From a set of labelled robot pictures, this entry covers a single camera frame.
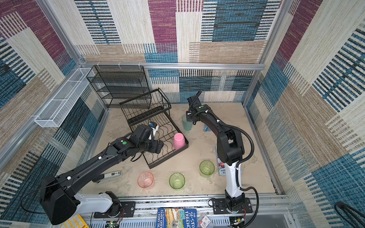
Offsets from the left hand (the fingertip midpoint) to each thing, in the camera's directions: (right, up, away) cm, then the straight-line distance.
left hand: (158, 142), depth 80 cm
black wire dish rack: (-10, +23, +39) cm, 47 cm away
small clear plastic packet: (+24, -36, -12) cm, 45 cm away
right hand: (+21, +14, +18) cm, 31 cm away
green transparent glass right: (+28, -16, +5) cm, 33 cm away
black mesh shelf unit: (-35, +39, +28) cm, 60 cm away
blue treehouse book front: (+9, -34, -11) cm, 37 cm away
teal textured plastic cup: (+16, +9, +22) cm, 29 cm away
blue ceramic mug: (+30, +6, +16) cm, 34 cm away
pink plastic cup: (+12, 0, +6) cm, 13 cm away
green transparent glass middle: (+11, -23, +2) cm, 25 cm away
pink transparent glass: (-7, -22, +3) cm, 24 cm away
